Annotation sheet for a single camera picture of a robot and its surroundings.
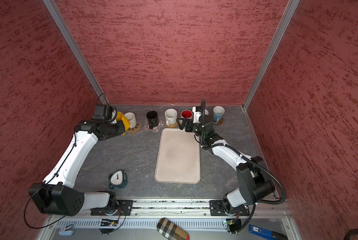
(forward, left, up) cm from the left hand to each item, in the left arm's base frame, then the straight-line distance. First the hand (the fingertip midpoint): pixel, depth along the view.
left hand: (123, 132), depth 79 cm
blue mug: (+28, -58, -12) cm, 65 cm away
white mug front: (+19, +3, -11) cm, 22 cm away
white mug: (+26, -24, -15) cm, 39 cm away
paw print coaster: (+16, +2, -21) cm, 26 cm away
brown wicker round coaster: (+19, -24, -20) cm, 37 cm away
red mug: (+26, -35, -13) cm, 46 cm away
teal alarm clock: (-20, +3, -17) cm, 26 cm away
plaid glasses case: (-42, -28, -17) cm, 53 cm away
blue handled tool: (-42, -71, -17) cm, 85 cm away
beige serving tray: (-4, -30, -21) cm, 37 cm away
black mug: (+21, -11, -13) cm, 27 cm away
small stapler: (-42, +20, -19) cm, 51 cm away
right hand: (+7, -31, 0) cm, 32 cm away
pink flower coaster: (+17, -12, -21) cm, 30 cm away
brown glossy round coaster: (+24, -61, -18) cm, 68 cm away
